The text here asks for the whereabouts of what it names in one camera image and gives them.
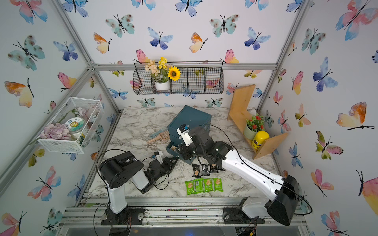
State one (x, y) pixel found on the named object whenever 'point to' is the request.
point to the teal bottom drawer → (171, 148)
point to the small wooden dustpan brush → (163, 135)
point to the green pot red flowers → (256, 124)
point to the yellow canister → (259, 139)
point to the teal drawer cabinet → (192, 117)
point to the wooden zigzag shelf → (242, 100)
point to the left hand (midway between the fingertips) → (181, 157)
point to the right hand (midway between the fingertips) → (180, 146)
